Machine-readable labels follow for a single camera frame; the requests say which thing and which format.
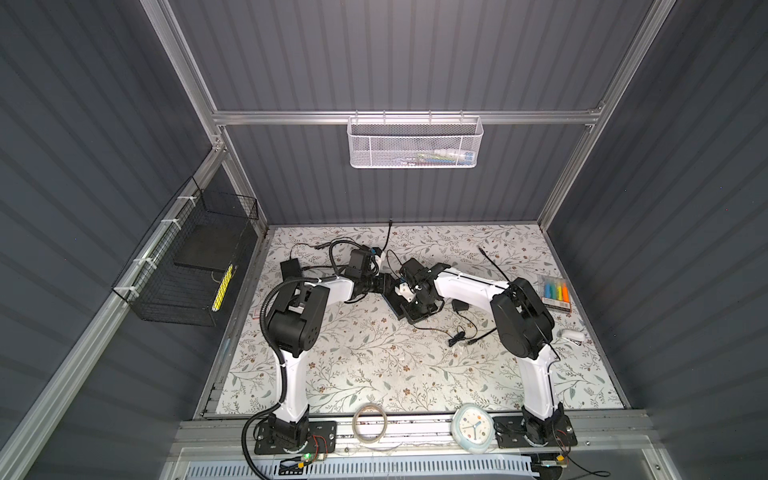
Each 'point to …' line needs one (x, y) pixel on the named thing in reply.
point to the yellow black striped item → (222, 289)
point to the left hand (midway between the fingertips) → (391, 282)
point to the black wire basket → (177, 272)
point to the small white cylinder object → (572, 334)
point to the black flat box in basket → (212, 246)
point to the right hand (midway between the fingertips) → (412, 320)
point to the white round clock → (473, 426)
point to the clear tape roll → (384, 430)
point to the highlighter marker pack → (556, 293)
